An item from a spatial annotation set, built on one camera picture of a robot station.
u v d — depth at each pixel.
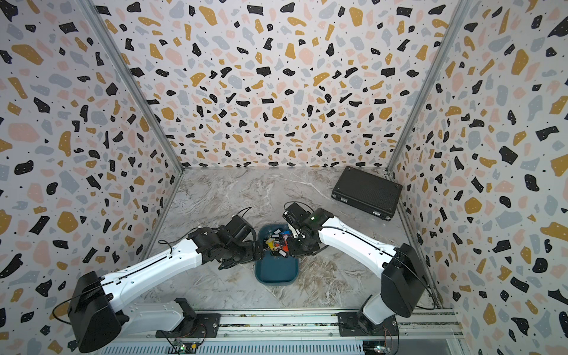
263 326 0.76
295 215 0.63
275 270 0.86
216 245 0.55
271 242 0.93
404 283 0.42
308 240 0.62
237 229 0.61
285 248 0.92
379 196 1.07
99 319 0.38
